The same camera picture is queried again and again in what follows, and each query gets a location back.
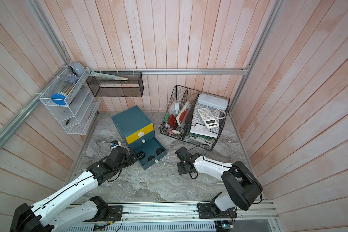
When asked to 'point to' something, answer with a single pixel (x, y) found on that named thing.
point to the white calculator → (208, 118)
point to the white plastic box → (212, 101)
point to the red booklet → (172, 121)
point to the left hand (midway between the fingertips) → (129, 157)
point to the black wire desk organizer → (196, 117)
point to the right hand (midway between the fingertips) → (183, 167)
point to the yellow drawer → (140, 133)
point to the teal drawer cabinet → (135, 126)
